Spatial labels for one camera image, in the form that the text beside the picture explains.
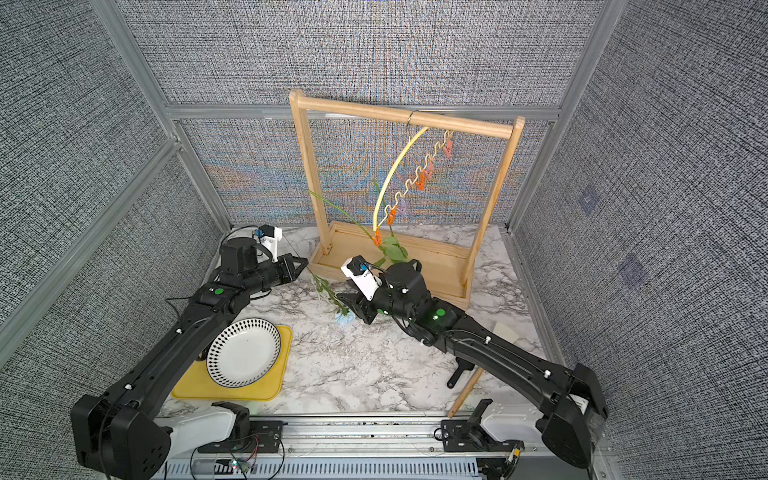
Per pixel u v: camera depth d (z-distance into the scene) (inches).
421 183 33.6
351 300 24.1
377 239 31.4
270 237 27.2
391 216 31.6
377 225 30.3
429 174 33.8
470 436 25.5
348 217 48.0
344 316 33.4
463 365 32.9
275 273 26.4
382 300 23.8
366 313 24.1
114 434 14.9
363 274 22.8
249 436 28.1
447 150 34.0
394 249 33.8
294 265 27.3
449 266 41.0
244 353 34.7
